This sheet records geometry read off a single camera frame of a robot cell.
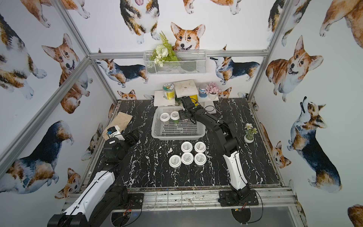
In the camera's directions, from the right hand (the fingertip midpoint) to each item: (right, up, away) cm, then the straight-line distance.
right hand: (189, 108), depth 101 cm
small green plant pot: (-8, +6, +9) cm, 14 cm away
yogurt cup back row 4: (+7, -24, -13) cm, 28 cm away
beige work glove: (-53, -9, +10) cm, 54 cm away
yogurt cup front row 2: (-8, -31, -19) cm, 37 cm away
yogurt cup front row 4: (+7, -30, -19) cm, 36 cm away
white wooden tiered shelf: (-3, +13, -3) cm, 14 cm away
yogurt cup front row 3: (-1, -29, -19) cm, 35 cm away
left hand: (-32, -12, -18) cm, 39 cm away
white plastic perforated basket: (-3, -16, +3) cm, 16 cm away
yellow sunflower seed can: (-14, +12, -5) cm, 19 cm away
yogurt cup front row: (-10, -6, 0) cm, 12 cm away
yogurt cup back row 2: (-3, -9, +5) cm, 11 cm away
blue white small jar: (+9, +12, -3) cm, 15 cm away
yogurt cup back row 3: (-1, -24, -13) cm, 27 cm away
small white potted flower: (+39, -19, -8) cm, 45 cm away
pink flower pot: (+16, +12, -8) cm, 21 cm away
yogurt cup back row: (-17, -6, 0) cm, 18 cm away
